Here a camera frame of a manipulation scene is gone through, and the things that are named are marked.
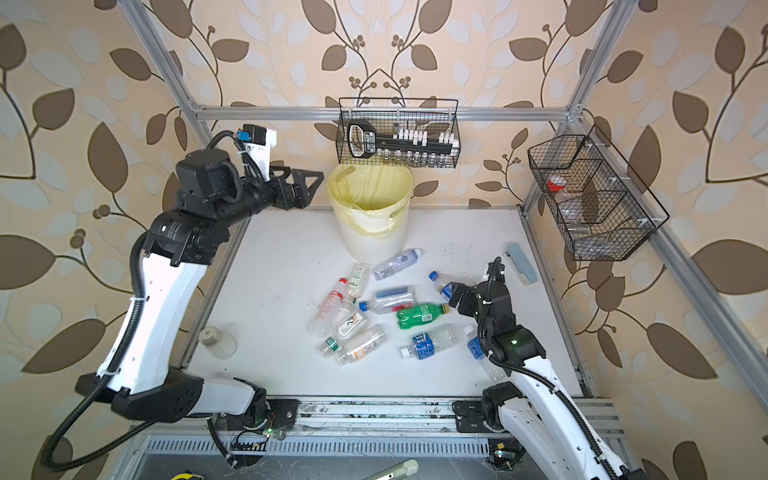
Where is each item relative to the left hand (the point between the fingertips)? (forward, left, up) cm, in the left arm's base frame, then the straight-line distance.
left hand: (298, 167), depth 59 cm
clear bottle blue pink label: (-5, -18, -47) cm, 50 cm away
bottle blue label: (-19, -28, -44) cm, 56 cm away
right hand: (-8, -40, -34) cm, 53 cm away
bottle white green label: (-15, -5, -45) cm, 48 cm away
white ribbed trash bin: (+16, -12, -47) cm, 51 cm away
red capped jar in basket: (+15, -64, -16) cm, 67 cm away
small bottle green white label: (+1, -8, -44) cm, 45 cm away
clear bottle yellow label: (-19, -10, -45) cm, 50 cm away
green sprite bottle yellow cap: (-10, -25, -47) cm, 54 cm away
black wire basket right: (+4, -71, -15) cm, 73 cm away
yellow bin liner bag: (+32, -11, -37) cm, 50 cm away
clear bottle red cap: (-9, +1, -45) cm, 46 cm away
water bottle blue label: (-25, -46, -44) cm, 69 cm away
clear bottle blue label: (-2, -35, -45) cm, 57 cm away
